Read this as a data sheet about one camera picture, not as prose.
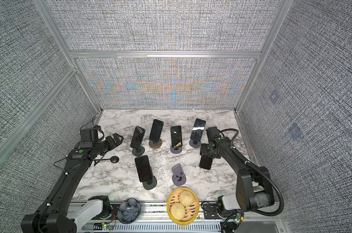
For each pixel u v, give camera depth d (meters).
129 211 0.73
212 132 0.71
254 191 0.42
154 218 0.73
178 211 0.68
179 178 0.80
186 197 0.72
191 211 0.72
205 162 0.86
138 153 0.95
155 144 0.99
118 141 0.72
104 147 0.68
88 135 0.59
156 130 0.92
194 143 1.00
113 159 0.92
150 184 0.82
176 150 0.96
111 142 0.70
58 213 0.39
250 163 0.47
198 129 0.92
